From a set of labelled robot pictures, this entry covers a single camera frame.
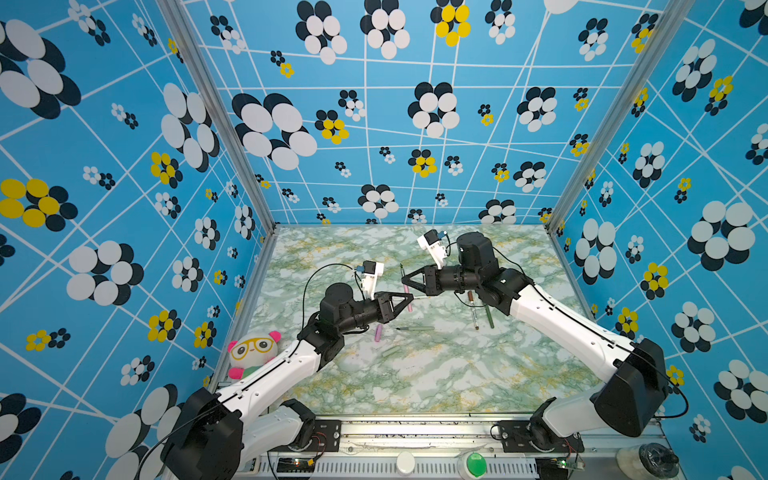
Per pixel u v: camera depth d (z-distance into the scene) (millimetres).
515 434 726
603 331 456
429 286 652
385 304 645
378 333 912
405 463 643
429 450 724
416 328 929
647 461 619
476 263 593
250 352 805
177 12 684
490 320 932
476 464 620
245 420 422
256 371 488
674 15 683
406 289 708
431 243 665
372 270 680
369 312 659
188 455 407
